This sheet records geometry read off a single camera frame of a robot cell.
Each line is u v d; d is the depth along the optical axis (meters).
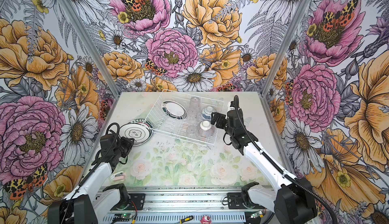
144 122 1.02
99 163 0.57
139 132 0.96
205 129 0.94
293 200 0.39
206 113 1.02
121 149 0.73
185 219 0.70
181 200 0.76
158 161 0.88
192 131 0.89
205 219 0.65
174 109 0.97
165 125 0.99
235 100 0.61
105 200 0.55
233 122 0.61
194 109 0.99
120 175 0.81
